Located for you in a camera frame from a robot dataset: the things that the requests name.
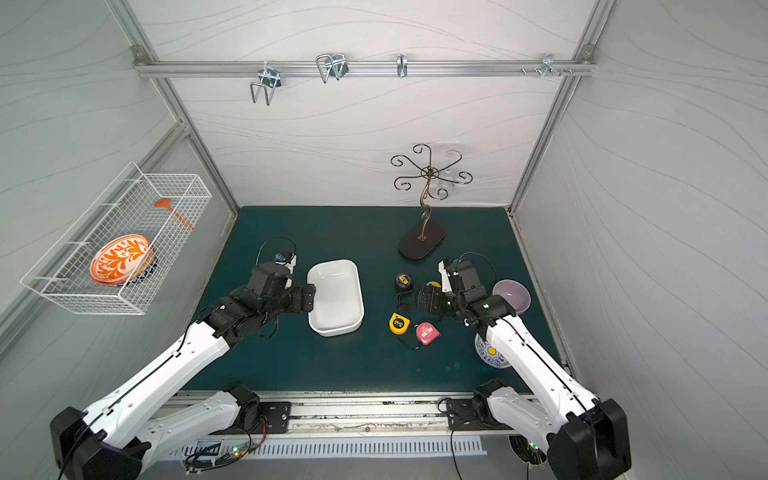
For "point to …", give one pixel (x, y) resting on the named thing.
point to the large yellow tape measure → (433, 284)
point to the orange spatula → (165, 202)
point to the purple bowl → (515, 294)
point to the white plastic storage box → (338, 303)
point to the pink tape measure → (426, 333)
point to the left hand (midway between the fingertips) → (298, 288)
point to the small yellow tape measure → (398, 324)
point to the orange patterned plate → (122, 260)
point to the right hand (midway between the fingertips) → (430, 294)
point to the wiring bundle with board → (202, 460)
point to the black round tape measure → (403, 280)
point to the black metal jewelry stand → (424, 237)
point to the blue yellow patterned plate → (489, 354)
